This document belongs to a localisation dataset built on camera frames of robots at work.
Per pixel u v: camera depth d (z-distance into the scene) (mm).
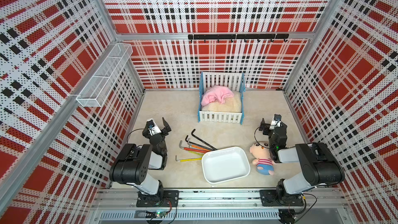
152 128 733
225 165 830
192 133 964
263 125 842
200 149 907
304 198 728
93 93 689
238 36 891
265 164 780
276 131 716
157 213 695
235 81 1071
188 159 862
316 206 676
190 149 896
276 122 767
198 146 915
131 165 463
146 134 784
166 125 822
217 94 975
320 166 454
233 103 1014
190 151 893
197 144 930
